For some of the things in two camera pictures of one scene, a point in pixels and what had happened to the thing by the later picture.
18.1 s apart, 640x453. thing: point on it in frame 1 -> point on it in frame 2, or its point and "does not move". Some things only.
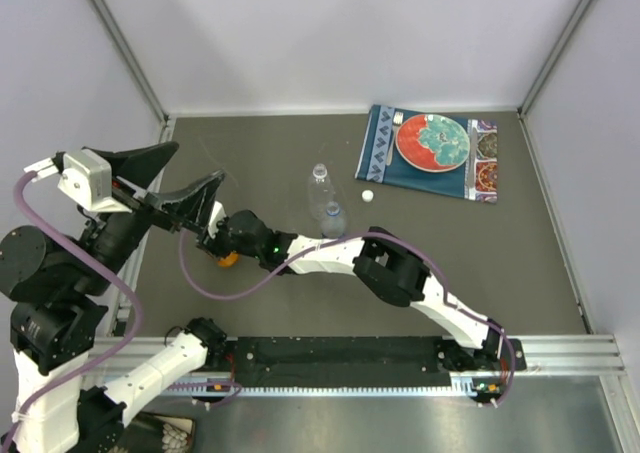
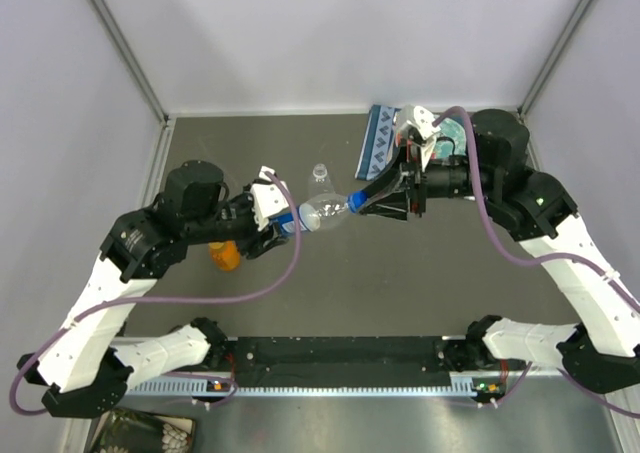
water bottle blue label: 332,224 -> 284,223
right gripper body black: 218,247 -> 415,180
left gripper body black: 139,206 -> 245,228
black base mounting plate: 369,362 does not move
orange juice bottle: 228,261 does not move
